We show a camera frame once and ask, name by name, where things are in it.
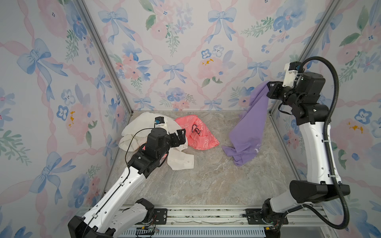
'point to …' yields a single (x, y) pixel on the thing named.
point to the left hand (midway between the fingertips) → (178, 129)
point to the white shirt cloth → (177, 159)
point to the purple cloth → (246, 135)
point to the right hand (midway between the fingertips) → (269, 81)
